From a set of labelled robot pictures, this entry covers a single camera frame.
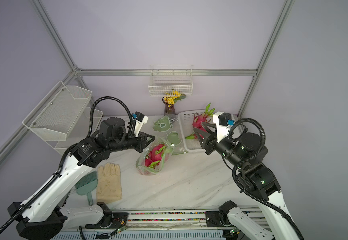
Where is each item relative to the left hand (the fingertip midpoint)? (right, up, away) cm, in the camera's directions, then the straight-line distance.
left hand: (152, 140), depth 63 cm
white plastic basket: (+17, +10, +49) cm, 53 cm away
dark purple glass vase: (+4, +19, +42) cm, 46 cm away
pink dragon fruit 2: (+21, 0, +37) cm, 43 cm away
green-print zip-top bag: (+4, +6, +37) cm, 38 cm away
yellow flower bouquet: (+7, +26, +35) cm, 44 cm away
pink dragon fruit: (+29, +13, +41) cm, 52 cm away
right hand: (+19, +5, -8) cm, 21 cm away
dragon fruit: (-2, -11, +14) cm, 18 cm away
